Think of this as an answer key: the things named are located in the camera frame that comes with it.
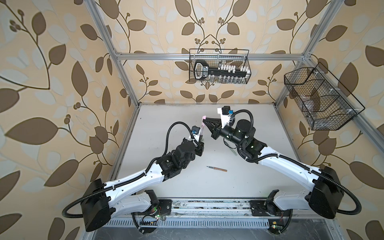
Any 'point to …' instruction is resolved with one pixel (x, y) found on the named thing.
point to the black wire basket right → (326, 103)
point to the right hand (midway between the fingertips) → (205, 120)
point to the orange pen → (217, 168)
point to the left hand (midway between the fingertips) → (202, 135)
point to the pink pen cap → (203, 117)
